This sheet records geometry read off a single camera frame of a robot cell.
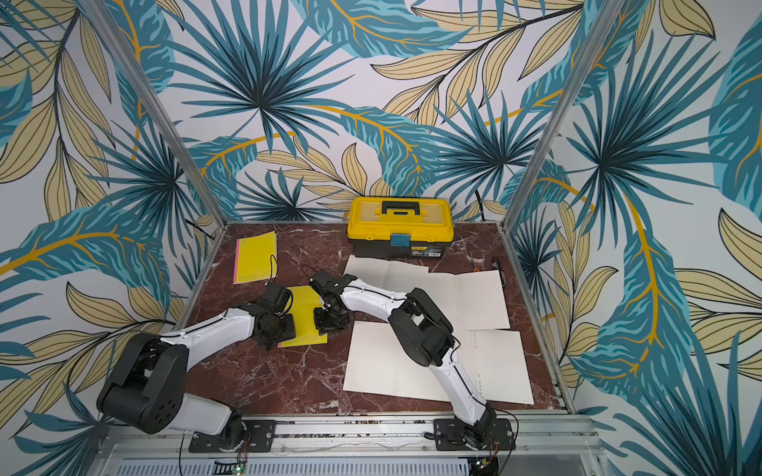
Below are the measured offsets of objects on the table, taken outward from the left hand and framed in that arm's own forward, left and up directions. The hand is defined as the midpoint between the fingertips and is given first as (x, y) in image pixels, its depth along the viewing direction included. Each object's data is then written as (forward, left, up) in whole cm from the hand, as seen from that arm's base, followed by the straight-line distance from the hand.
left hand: (289, 336), depth 90 cm
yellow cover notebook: (+31, +19, -2) cm, 37 cm away
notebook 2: (-7, -27, -1) cm, 28 cm away
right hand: (+2, -9, 0) cm, 10 cm away
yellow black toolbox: (+32, -34, +15) cm, 49 cm away
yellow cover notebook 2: (+3, -7, +17) cm, 19 cm away
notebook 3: (-7, -61, +1) cm, 61 cm away
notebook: (+24, -32, -1) cm, 40 cm away
